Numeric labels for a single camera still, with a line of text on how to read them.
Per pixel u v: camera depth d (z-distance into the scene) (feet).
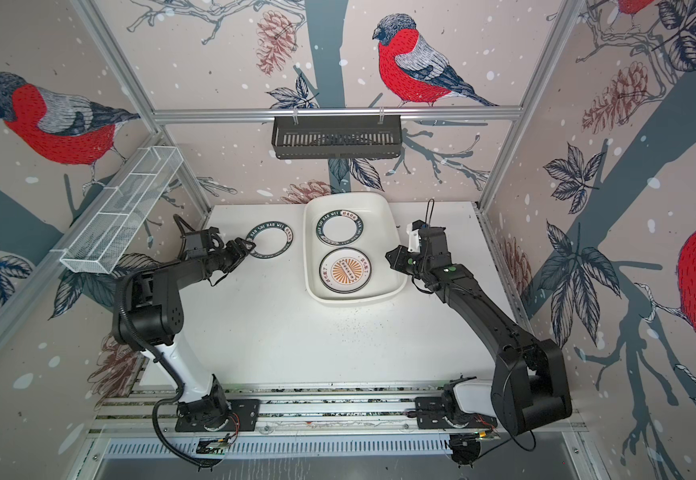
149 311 1.70
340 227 3.67
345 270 3.29
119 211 2.55
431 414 2.39
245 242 3.06
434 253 2.11
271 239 3.64
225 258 2.86
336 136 3.50
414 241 2.50
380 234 3.70
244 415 2.40
